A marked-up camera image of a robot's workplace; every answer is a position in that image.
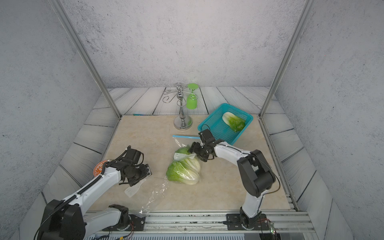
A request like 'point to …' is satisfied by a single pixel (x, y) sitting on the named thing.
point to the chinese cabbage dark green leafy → (177, 171)
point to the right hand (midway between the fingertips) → (191, 153)
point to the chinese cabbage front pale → (193, 163)
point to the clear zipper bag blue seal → (183, 141)
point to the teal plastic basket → (220, 130)
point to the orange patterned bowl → (97, 170)
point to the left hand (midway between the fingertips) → (149, 175)
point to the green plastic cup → (191, 99)
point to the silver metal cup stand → (182, 122)
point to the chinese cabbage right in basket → (235, 122)
